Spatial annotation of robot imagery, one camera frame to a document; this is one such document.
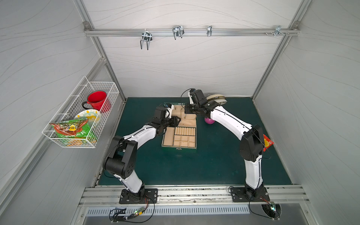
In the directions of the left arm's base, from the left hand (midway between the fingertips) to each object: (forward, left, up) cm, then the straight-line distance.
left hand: (179, 118), depth 90 cm
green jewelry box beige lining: (-7, -3, -9) cm, 12 cm away
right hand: (+5, -4, +7) cm, 9 cm away
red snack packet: (-9, -60, -13) cm, 62 cm away
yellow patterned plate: (-14, +41, +19) cm, 48 cm away
